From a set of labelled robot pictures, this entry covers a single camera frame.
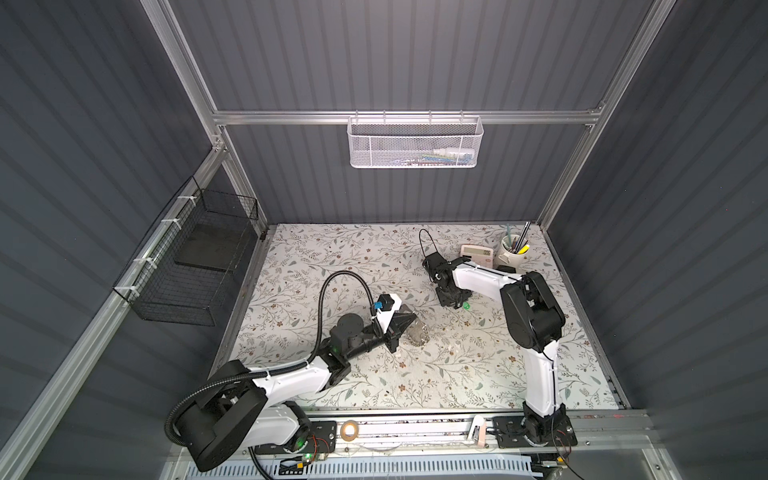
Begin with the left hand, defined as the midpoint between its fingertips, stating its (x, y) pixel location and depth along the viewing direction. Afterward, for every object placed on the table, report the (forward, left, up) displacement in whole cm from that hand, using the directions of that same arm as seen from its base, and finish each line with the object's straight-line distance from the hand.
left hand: (415, 316), depth 76 cm
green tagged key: (+12, -19, -16) cm, 28 cm away
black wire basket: (+10, +57, +9) cm, 58 cm away
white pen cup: (+29, -38, -9) cm, 49 cm away
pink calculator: (+31, -29, -15) cm, 45 cm away
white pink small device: (-24, -14, -15) cm, 32 cm away
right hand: (+15, -18, -18) cm, 29 cm away
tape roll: (-21, +18, -19) cm, 34 cm away
